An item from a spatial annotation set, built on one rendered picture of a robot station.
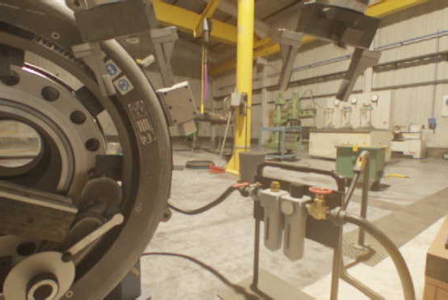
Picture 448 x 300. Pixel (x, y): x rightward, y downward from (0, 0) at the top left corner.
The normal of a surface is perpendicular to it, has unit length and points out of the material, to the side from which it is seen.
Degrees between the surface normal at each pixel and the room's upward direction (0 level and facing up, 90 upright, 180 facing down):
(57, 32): 90
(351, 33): 135
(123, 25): 114
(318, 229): 90
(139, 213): 90
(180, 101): 90
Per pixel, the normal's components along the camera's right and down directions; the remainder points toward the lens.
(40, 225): 0.65, 0.07
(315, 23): 0.09, 0.47
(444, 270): -0.76, 0.04
